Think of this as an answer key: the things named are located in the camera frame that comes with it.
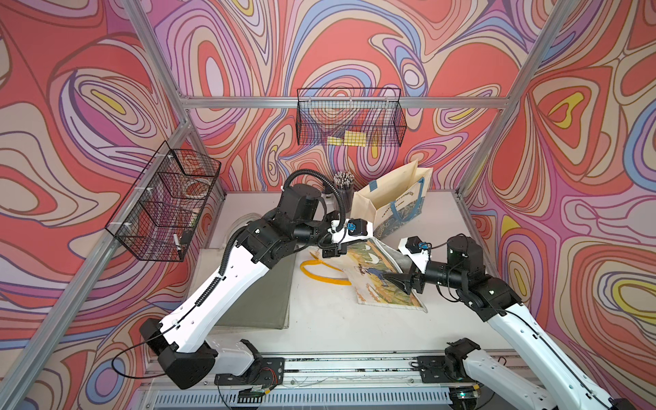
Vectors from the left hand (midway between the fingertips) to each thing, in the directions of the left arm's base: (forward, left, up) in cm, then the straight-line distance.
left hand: (365, 233), depth 60 cm
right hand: (-2, -9, -14) cm, 17 cm away
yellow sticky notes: (+45, +1, -3) cm, 45 cm away
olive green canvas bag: (-3, +29, -35) cm, 46 cm away
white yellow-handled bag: (0, -1, -16) cm, 16 cm away
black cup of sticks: (+38, +3, -19) cm, 43 cm away
